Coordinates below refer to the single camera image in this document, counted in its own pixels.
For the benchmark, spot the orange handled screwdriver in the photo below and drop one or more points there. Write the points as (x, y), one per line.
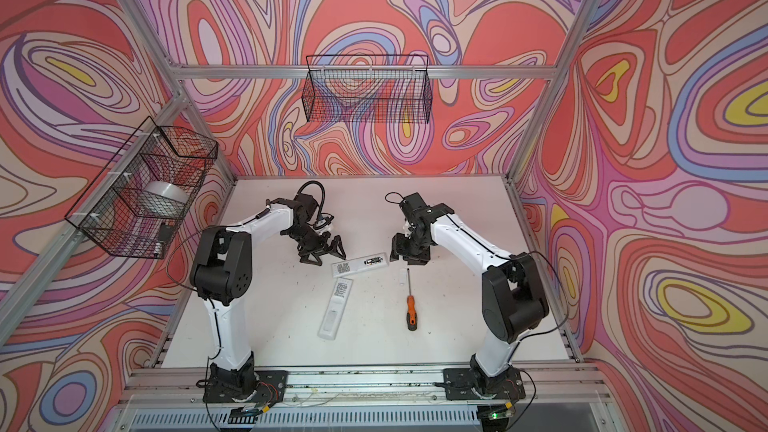
(411, 313)

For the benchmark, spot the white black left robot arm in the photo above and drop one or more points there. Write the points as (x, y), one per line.
(222, 269)

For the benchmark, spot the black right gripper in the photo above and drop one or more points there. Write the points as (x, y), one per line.
(400, 249)

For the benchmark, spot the black wire basket back wall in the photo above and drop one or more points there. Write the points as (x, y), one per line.
(367, 88)

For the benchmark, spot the black wire basket left wall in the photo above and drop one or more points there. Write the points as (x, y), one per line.
(161, 170)

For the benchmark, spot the black wire basket wall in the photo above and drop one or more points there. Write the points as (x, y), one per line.
(161, 170)
(367, 88)

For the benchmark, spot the silver tape roll in basket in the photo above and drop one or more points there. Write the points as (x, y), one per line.
(163, 199)

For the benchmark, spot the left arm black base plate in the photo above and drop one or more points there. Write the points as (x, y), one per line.
(260, 386)

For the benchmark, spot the aluminium frame rails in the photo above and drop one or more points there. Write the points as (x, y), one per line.
(79, 76)

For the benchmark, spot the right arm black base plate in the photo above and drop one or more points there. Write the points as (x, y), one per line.
(470, 384)

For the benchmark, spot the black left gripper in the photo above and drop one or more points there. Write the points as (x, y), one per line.
(305, 253)

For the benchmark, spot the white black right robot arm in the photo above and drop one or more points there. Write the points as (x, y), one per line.
(513, 297)

